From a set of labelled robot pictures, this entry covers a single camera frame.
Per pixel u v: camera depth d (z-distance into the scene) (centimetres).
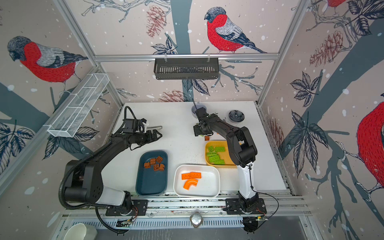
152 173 84
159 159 90
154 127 106
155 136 80
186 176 83
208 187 80
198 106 115
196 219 61
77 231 63
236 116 110
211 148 93
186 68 107
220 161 88
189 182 81
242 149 53
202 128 82
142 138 77
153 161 87
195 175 83
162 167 85
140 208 73
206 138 98
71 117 73
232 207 73
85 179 43
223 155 91
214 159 88
